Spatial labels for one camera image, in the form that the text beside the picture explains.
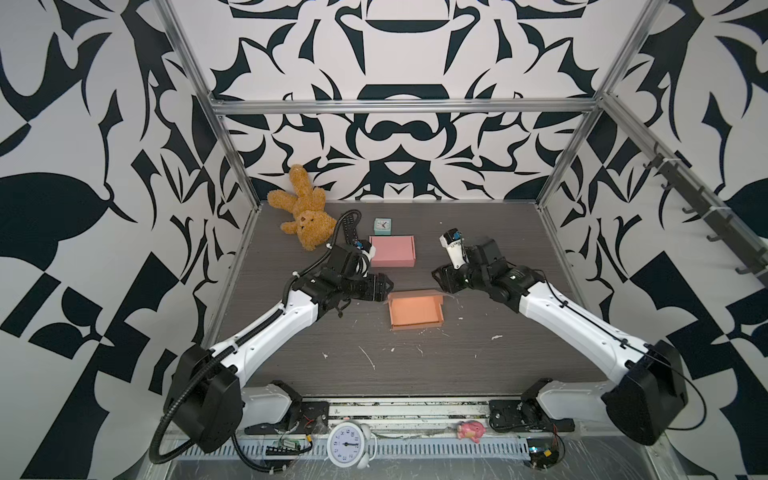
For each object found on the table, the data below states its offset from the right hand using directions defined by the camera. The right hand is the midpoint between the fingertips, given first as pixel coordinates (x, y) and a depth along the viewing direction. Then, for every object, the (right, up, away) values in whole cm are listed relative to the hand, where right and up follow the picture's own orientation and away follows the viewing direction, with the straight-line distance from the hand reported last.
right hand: (441, 267), depth 81 cm
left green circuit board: (-38, -41, -9) cm, 57 cm away
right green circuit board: (+23, -42, -9) cm, 49 cm away
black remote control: (-28, +13, +31) cm, 43 cm away
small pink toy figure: (+5, -36, -11) cm, 38 cm away
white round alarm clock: (-23, -39, -12) cm, 47 cm away
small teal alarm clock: (-16, +12, +31) cm, 36 cm away
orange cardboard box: (-5, -14, +13) cm, 20 cm away
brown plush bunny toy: (-39, +13, +21) cm, 46 cm away
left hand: (-15, -3, -1) cm, 15 cm away
